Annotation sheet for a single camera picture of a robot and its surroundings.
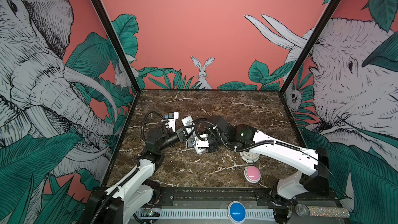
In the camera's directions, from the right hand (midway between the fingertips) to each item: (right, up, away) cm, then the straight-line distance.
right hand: (195, 137), depth 68 cm
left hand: (0, +5, +2) cm, 5 cm away
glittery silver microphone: (+48, -32, -1) cm, 58 cm away
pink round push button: (+30, -22, +12) cm, 39 cm away
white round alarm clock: (+29, -14, +14) cm, 35 cm away
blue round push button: (+19, -34, 0) cm, 39 cm away
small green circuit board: (-21, -35, +2) cm, 41 cm away
